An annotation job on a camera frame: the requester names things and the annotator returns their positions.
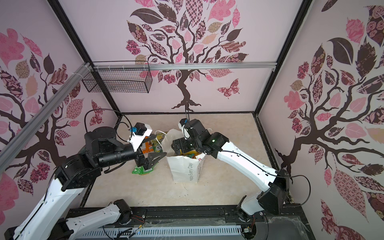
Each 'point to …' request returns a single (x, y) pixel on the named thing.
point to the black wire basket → (119, 76)
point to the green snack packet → (140, 170)
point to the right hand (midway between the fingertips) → (179, 141)
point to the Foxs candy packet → (156, 143)
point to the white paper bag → (183, 168)
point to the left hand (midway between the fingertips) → (159, 147)
